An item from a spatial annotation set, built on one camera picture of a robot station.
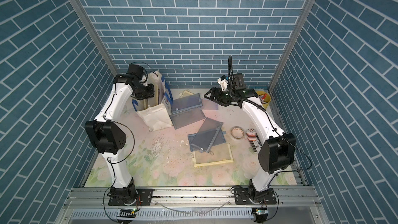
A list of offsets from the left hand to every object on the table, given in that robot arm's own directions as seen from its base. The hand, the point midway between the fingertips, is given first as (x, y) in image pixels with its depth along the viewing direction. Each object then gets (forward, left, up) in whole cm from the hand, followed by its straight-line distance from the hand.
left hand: (157, 93), depth 89 cm
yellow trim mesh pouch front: (-27, -36, -21) cm, 50 cm away
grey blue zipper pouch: (+12, -15, -22) cm, 30 cm away
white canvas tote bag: (-10, 0, -5) cm, 11 cm away
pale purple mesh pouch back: (+8, -30, -20) cm, 37 cm away
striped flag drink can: (-20, -57, -18) cm, 63 cm away
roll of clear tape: (-13, -49, -21) cm, 54 cm away
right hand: (-8, -30, +5) cm, 32 cm away
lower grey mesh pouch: (-3, -12, -22) cm, 25 cm away
